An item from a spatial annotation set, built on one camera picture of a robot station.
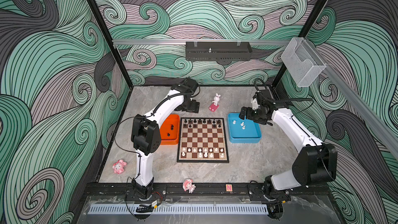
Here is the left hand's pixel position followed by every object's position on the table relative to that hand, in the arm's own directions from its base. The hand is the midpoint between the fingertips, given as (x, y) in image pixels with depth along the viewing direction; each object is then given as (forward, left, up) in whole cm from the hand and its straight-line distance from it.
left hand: (190, 108), depth 89 cm
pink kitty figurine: (-30, +36, -11) cm, 48 cm away
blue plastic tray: (-7, -33, -13) cm, 37 cm away
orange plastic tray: (-7, +13, -14) cm, 20 cm away
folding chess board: (-14, -8, -13) cm, 20 cm away
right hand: (-5, -33, 0) cm, 33 cm away
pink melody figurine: (-38, 0, -10) cm, 39 cm away
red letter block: (-38, -20, -12) cm, 45 cm away
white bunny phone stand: (+12, -17, -13) cm, 24 cm away
